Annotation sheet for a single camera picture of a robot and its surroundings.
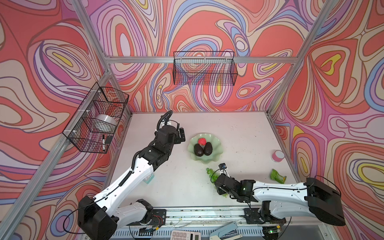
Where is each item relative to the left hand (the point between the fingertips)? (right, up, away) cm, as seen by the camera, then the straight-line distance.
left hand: (176, 128), depth 76 cm
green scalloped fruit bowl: (+25, -15, +20) cm, 35 cm away
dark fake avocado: (+12, -14, +17) cm, 25 cm away
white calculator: (+5, -49, -9) cm, 50 cm away
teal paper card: (-17, -30, +8) cm, 35 cm away
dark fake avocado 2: (+18, -13, +18) cm, 29 cm away
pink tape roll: (+61, -17, +13) cm, 64 cm away
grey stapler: (+25, -48, -9) cm, 55 cm away
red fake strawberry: (+15, -9, +20) cm, 26 cm away
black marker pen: (-35, -7, -4) cm, 36 cm away
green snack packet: (+57, -28, +10) cm, 65 cm away
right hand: (+24, -33, +7) cm, 41 cm away
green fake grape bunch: (+20, -28, +10) cm, 36 cm away
